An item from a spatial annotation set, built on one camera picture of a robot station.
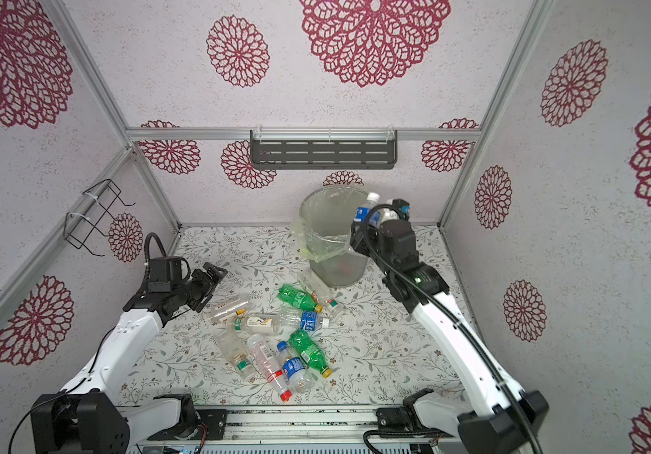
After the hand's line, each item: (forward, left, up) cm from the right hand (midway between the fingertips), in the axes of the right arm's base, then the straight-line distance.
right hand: (361, 224), depth 70 cm
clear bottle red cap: (-24, +25, -32) cm, 47 cm away
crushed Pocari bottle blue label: (-11, +19, -31) cm, 38 cm away
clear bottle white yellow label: (-13, +29, -31) cm, 44 cm away
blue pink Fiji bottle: (+8, +3, -29) cm, 31 cm away
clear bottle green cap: (-18, +38, -36) cm, 55 cm away
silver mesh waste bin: (+21, +10, -17) cm, 29 cm away
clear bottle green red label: (+3, +12, -36) cm, 38 cm away
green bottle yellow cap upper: (-3, +18, -31) cm, 36 cm away
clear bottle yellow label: (-7, +41, -32) cm, 53 cm away
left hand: (-5, +40, -20) cm, 45 cm away
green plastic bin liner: (+21, +10, -16) cm, 28 cm away
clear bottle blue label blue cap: (-26, +17, -31) cm, 44 cm away
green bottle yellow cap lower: (-20, +13, -32) cm, 40 cm away
